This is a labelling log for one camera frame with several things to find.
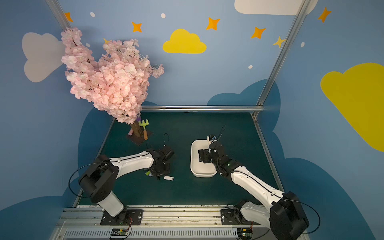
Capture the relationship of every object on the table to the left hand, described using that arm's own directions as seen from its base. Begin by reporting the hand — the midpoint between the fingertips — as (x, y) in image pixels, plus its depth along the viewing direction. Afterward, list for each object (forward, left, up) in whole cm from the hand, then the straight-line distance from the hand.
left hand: (166, 171), depth 90 cm
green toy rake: (+37, +23, 0) cm, 44 cm away
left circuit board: (-31, +19, -2) cm, 37 cm away
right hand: (+9, -24, +14) cm, 29 cm away
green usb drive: (-2, +11, 0) cm, 12 cm away
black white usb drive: (-4, -2, -1) cm, 4 cm away
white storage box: (+3, -20, -1) cm, 20 cm away
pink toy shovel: (+28, +30, +1) cm, 41 cm away
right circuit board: (-30, -43, -3) cm, 52 cm away
